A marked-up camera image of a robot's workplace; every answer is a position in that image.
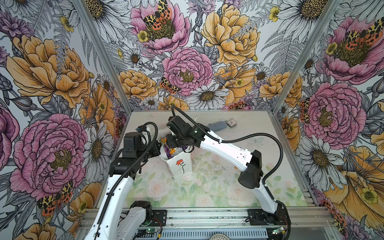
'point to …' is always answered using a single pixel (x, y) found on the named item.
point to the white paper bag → (179, 166)
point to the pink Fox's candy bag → (170, 151)
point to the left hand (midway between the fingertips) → (161, 149)
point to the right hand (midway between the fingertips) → (171, 146)
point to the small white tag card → (232, 123)
